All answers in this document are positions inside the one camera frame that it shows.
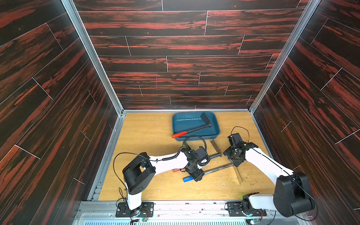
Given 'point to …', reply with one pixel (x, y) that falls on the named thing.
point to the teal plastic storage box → (183, 122)
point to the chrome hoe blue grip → (239, 178)
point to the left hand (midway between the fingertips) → (199, 177)
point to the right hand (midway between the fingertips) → (230, 155)
